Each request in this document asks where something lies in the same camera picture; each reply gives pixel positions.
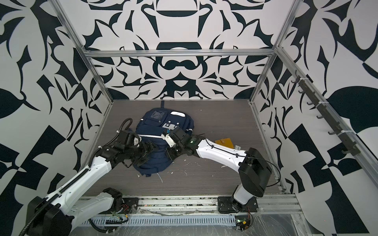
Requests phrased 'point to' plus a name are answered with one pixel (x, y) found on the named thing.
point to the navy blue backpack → (150, 124)
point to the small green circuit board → (242, 223)
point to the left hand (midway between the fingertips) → (155, 149)
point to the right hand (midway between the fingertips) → (165, 153)
